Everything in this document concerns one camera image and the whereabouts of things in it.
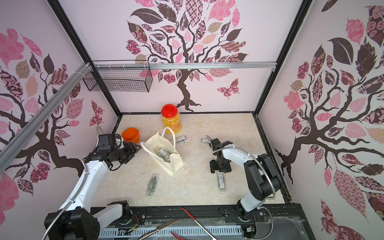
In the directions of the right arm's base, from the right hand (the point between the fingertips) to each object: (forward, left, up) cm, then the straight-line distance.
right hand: (218, 170), depth 88 cm
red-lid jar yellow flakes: (+33, +30, +12) cm, 46 cm away
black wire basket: (+51, +62, +34) cm, 88 cm away
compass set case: (+11, +37, +4) cm, 39 cm away
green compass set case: (-8, +38, 0) cm, 39 cm away
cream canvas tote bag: (+14, +31, +12) cm, 36 cm away
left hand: (+5, +45, +14) cm, 47 cm away
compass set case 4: (-7, -1, 0) cm, 7 cm away
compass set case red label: (+8, +32, +5) cm, 34 cm away
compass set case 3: (+21, +7, +1) cm, 22 cm away
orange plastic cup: (+27, +60, +1) cm, 66 cm away
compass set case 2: (+23, +24, +1) cm, 33 cm away
